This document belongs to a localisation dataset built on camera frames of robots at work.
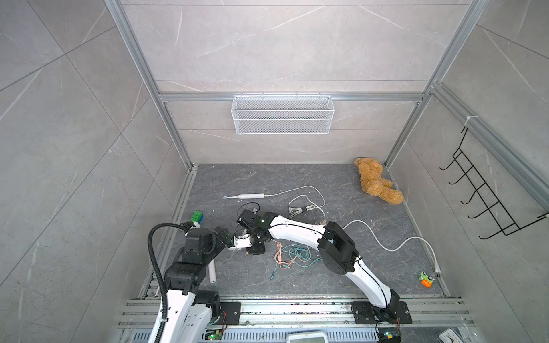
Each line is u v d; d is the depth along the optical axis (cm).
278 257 85
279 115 100
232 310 73
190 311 60
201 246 56
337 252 55
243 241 78
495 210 64
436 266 87
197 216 95
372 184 94
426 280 80
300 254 86
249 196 104
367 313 74
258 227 68
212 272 82
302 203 104
